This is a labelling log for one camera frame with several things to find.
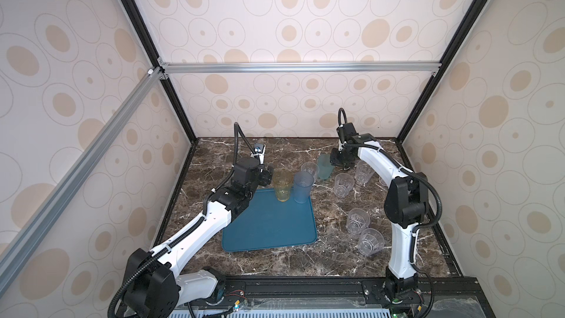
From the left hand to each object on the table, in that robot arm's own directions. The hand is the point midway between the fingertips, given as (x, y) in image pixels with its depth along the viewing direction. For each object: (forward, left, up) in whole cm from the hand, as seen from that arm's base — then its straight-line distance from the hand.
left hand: (267, 158), depth 78 cm
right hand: (+11, -28, -16) cm, 34 cm away
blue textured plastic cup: (+2, -14, -21) cm, 25 cm away
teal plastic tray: (-13, +3, -26) cm, 29 cm away
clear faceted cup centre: (+5, -33, -24) cm, 41 cm away
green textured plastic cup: (+8, -24, -18) cm, 31 cm away
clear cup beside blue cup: (+12, -18, -22) cm, 31 cm away
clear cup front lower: (-21, -39, -24) cm, 51 cm away
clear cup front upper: (-13, -36, -25) cm, 45 cm away
